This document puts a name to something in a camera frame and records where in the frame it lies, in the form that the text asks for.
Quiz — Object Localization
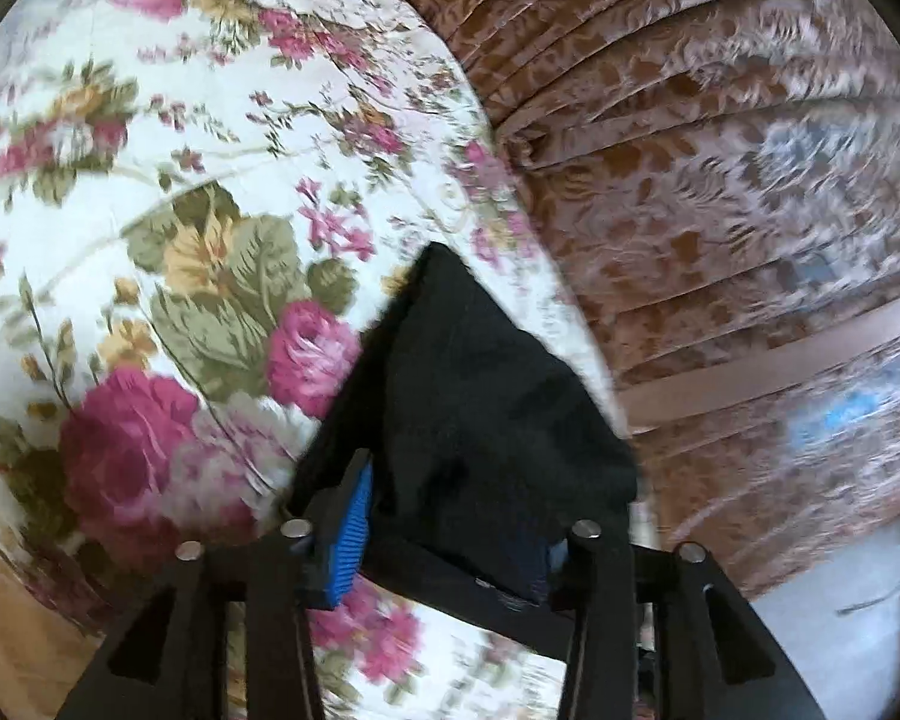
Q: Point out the black pants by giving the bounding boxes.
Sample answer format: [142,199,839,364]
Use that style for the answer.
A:
[287,241,641,664]

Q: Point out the floral bed sheet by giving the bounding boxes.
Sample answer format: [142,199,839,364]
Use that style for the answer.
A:
[0,0,613,718]

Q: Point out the brown floral curtain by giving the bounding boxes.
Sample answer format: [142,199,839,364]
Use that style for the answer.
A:
[406,0,900,595]

